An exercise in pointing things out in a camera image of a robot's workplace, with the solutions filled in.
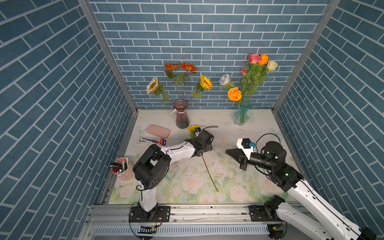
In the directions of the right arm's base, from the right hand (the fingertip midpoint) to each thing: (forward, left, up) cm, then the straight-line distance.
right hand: (229, 151), depth 66 cm
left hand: (+15, +8, -22) cm, 28 cm away
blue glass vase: (+40, -13, -19) cm, 46 cm away
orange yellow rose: (+32, -3, +7) cm, 33 cm away
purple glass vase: (+33, +29, -20) cm, 49 cm away
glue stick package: (+18, +50, -25) cm, 59 cm away
